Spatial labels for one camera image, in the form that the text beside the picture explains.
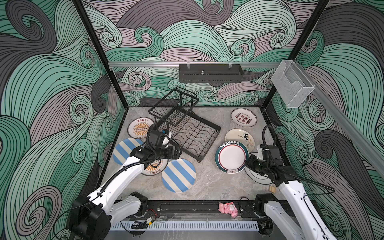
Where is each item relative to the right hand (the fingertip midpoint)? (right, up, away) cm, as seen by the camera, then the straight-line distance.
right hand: (245, 160), depth 78 cm
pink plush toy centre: (-11, -21, -7) cm, 25 cm away
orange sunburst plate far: (-67, +16, +28) cm, 75 cm away
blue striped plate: (-36, -10, +5) cm, 38 cm away
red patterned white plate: (+13, +23, +36) cm, 44 cm away
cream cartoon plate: (+6, +11, +22) cm, 26 cm away
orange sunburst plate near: (-45, +2, -16) cm, 48 cm away
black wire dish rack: (-43, +28, +36) cm, 63 cm away
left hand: (-38, +6, +1) cm, 38 cm away
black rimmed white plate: (+8, -11, +4) cm, 14 cm away
